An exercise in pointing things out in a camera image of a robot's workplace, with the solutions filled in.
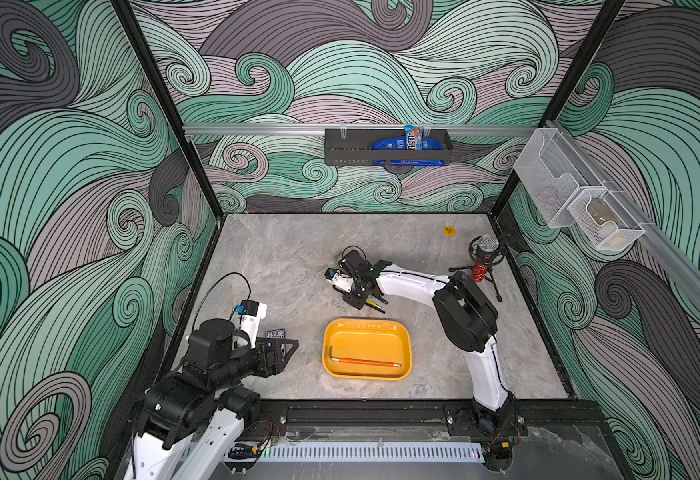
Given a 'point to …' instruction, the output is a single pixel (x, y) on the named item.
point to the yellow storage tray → (367, 339)
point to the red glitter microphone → (487, 246)
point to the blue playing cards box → (278, 333)
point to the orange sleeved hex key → (361, 362)
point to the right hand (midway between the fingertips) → (356, 291)
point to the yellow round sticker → (449, 231)
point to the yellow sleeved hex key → (371, 303)
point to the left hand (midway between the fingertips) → (288, 341)
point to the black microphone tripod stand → (473, 258)
